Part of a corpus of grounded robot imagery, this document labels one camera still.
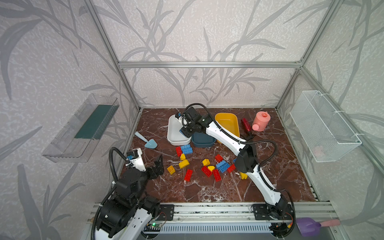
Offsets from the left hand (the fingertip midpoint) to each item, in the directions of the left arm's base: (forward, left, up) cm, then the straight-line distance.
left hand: (156, 153), depth 66 cm
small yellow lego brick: (+9, -9, -25) cm, 28 cm away
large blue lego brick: (+4, -33, -25) cm, 42 cm away
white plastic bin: (+26, -1, -27) cm, 37 cm away
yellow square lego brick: (+6, -23, -24) cm, 34 cm away
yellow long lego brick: (+5, -9, -25) cm, 28 cm away
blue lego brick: (+18, -8, -9) cm, 22 cm away
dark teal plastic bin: (+21, -20, -24) cm, 38 cm away
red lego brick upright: (-2, -29, -24) cm, 38 cm away
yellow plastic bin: (+38, -41, -25) cm, 61 cm away
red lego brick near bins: (+14, -5, -27) cm, 31 cm away
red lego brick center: (+1, -23, -25) cm, 34 cm away
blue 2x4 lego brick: (+16, -11, -26) cm, 32 cm away
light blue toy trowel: (+20, +13, -27) cm, 36 cm away
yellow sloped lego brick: (+3, -26, -24) cm, 36 cm away
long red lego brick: (-2, -13, -25) cm, 28 cm away
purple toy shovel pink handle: (-25, -71, -24) cm, 79 cm away
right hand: (+25, -9, -12) cm, 29 cm away
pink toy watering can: (+33, -60, -16) cm, 70 cm away
